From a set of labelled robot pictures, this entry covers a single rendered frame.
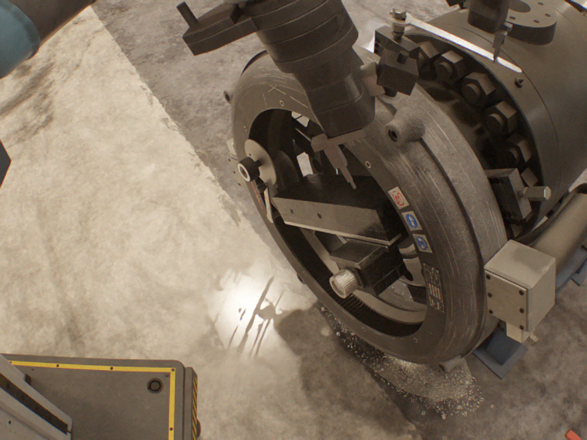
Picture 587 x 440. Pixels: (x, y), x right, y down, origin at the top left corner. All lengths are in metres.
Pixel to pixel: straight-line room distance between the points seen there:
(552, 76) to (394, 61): 0.79
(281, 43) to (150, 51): 2.61
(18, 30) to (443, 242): 0.66
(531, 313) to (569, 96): 0.58
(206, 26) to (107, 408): 1.04
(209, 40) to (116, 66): 2.56
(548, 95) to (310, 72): 0.80
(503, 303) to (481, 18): 0.43
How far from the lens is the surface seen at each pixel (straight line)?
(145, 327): 1.76
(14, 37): 0.36
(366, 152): 0.83
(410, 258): 1.18
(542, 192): 0.80
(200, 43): 0.44
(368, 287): 0.92
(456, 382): 1.60
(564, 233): 0.91
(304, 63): 0.42
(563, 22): 1.39
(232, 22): 0.42
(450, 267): 0.84
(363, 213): 0.90
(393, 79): 0.44
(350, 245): 0.96
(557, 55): 1.26
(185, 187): 2.08
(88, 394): 1.35
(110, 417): 1.31
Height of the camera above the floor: 1.46
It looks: 50 degrees down
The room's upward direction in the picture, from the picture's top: 7 degrees counter-clockwise
